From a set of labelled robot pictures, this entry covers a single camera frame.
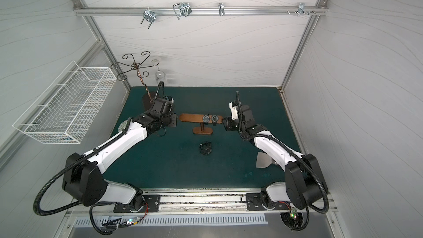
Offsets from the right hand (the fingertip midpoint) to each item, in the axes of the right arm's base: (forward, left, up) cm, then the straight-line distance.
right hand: (225, 118), depth 86 cm
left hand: (-1, +27, +2) cm, 27 cm away
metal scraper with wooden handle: (-15, -22, -17) cm, 32 cm away
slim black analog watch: (0, +10, 0) cm, 10 cm away
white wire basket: (-11, +68, +18) cm, 71 cm away
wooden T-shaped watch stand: (0, +2, 0) cm, 2 cm away
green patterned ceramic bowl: (-1, +60, -9) cm, 61 cm away
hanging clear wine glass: (+24, +40, +9) cm, 47 cm away
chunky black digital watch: (-12, +10, -10) cm, 19 cm away
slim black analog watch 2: (-1, +6, +1) cm, 6 cm away
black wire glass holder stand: (+23, +55, +17) cm, 62 cm away
